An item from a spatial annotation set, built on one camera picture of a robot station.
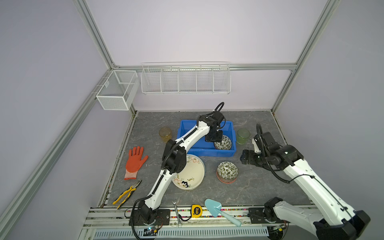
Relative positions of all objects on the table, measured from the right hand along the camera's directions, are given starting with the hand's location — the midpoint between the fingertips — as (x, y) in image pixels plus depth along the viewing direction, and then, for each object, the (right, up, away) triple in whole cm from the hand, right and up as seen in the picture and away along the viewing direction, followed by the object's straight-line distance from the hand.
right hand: (248, 160), depth 75 cm
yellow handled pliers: (-63, -18, +8) cm, 66 cm away
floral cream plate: (-29, -12, +10) cm, 33 cm away
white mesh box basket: (-81, +41, +27) cm, 95 cm away
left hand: (-12, +7, +17) cm, 22 cm away
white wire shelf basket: (-35, +53, +34) cm, 72 cm away
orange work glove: (-66, -5, +17) cm, 68 cm away
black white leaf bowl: (-8, +5, +22) cm, 24 cm away
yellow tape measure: (-26, -25, -1) cm, 37 cm away
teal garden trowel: (-17, -26, +2) cm, 31 cm away
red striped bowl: (-11, -12, +5) cm, 17 cm away
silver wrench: (-35, -31, -2) cm, 47 cm away
